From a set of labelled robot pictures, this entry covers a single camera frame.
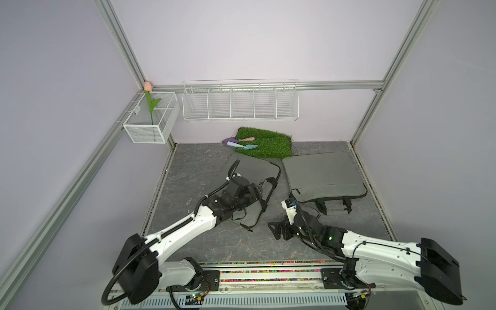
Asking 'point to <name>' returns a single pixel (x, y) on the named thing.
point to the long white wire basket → (241, 100)
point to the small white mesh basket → (158, 127)
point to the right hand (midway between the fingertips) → (275, 220)
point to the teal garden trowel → (247, 147)
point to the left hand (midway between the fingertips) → (259, 194)
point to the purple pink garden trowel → (235, 140)
